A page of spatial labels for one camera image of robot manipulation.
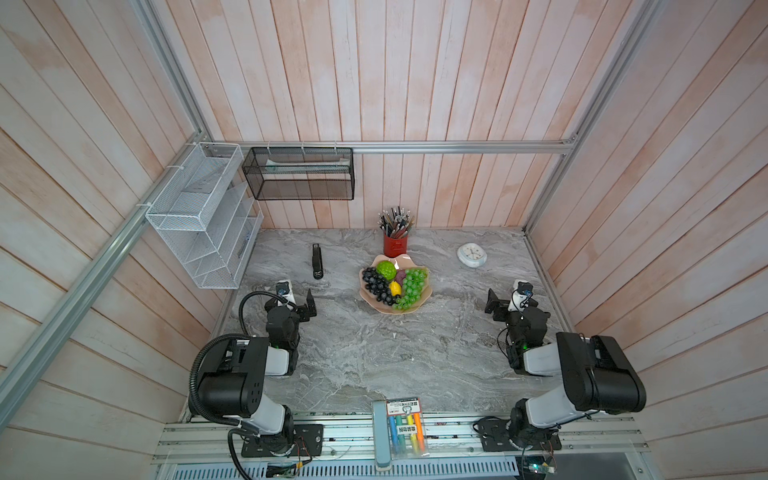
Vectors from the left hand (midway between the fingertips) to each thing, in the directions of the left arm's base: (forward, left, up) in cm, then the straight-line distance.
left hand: (296, 295), depth 92 cm
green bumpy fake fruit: (+10, -29, 0) cm, 30 cm away
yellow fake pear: (+5, -32, -4) cm, 32 cm away
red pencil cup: (+22, -32, -2) cm, 39 cm away
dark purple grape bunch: (+4, -26, -1) cm, 26 cm away
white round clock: (+21, -61, -6) cm, 65 cm away
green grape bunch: (+4, -37, -1) cm, 37 cm away
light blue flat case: (-39, -27, -8) cm, 48 cm away
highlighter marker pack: (-35, -33, -6) cm, 49 cm away
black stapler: (+16, -4, -3) cm, 17 cm away
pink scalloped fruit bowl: (+15, -35, -3) cm, 38 cm away
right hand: (+1, -66, +2) cm, 66 cm away
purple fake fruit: (+9, -33, -2) cm, 34 cm away
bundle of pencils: (+22, -32, +10) cm, 40 cm away
